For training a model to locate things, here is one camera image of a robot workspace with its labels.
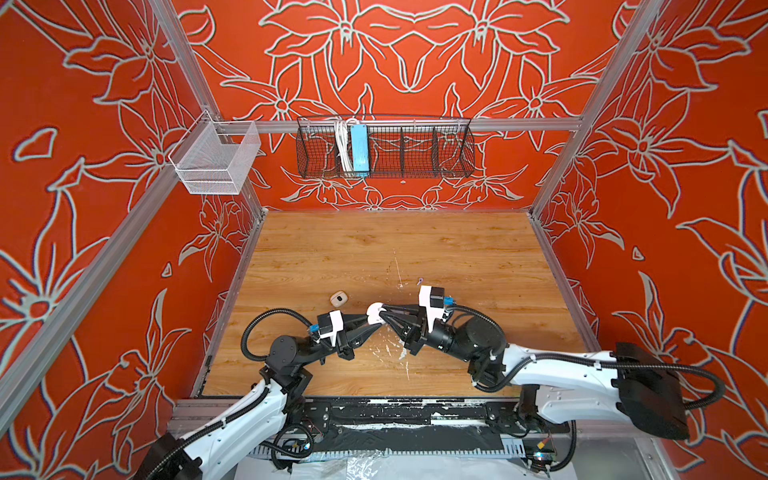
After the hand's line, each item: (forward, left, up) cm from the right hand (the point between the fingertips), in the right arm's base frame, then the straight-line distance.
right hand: (379, 316), depth 59 cm
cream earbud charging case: (+19, +13, -27) cm, 36 cm away
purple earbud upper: (+26, -13, -29) cm, 41 cm away
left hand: (+1, +1, -4) cm, 4 cm away
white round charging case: (+1, +1, -1) cm, 2 cm away
